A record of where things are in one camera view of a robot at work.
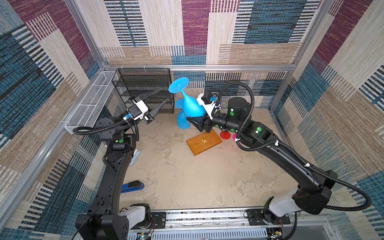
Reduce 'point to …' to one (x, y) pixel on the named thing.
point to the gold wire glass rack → (204, 140)
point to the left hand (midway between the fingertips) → (163, 94)
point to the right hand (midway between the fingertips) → (194, 113)
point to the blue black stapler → (132, 186)
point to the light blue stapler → (136, 155)
